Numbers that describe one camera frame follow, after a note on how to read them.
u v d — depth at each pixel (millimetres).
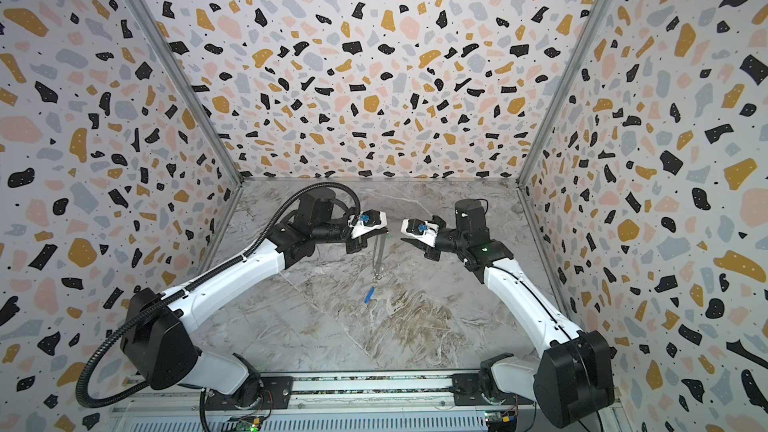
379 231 654
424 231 637
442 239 685
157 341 399
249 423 702
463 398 732
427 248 685
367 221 616
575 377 403
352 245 672
